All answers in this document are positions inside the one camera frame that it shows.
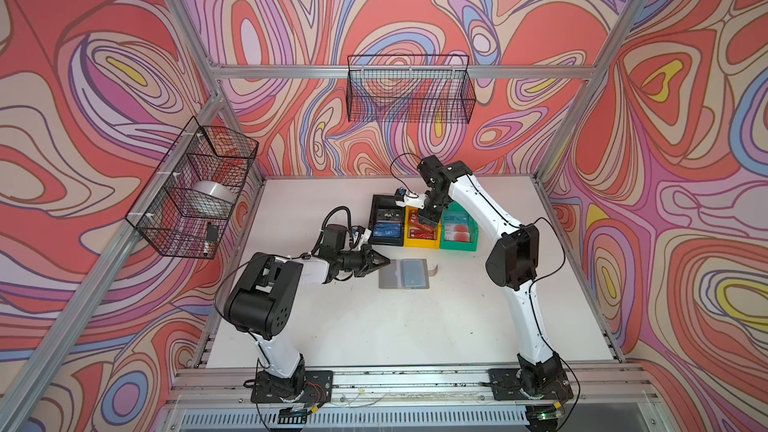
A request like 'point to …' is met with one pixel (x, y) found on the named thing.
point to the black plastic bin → (387, 221)
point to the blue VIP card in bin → (387, 230)
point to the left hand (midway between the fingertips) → (391, 261)
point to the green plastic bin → (459, 231)
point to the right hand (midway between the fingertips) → (428, 222)
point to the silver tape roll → (212, 193)
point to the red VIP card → (419, 228)
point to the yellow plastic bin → (419, 243)
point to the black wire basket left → (188, 202)
